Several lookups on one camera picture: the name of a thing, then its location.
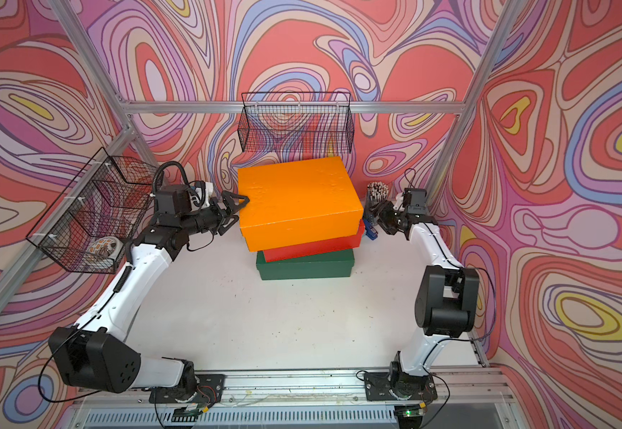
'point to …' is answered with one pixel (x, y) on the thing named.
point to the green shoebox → (332, 264)
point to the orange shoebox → (297, 201)
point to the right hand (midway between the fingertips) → (372, 217)
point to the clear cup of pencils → (376, 193)
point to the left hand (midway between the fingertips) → (247, 207)
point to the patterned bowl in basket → (108, 246)
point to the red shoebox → (306, 250)
